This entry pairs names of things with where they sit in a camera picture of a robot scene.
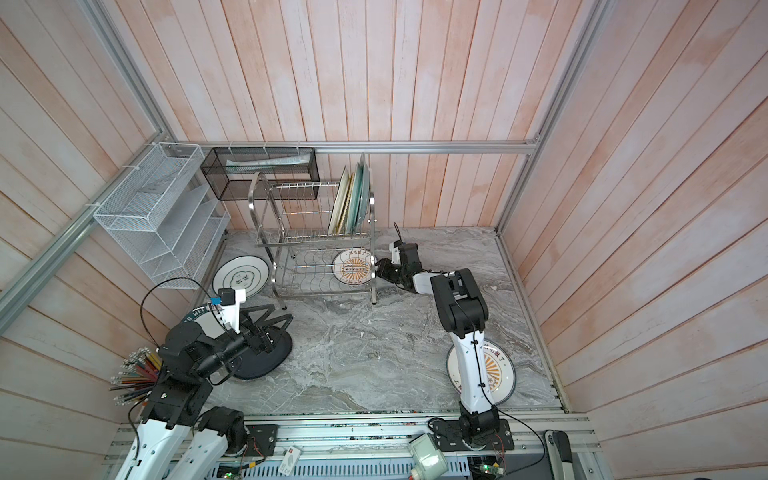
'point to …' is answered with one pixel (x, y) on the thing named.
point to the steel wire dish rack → (291, 221)
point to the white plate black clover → (245, 272)
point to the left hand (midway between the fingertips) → (283, 319)
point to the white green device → (430, 462)
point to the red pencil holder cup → (137, 376)
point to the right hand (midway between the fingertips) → (372, 267)
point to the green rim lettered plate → (207, 318)
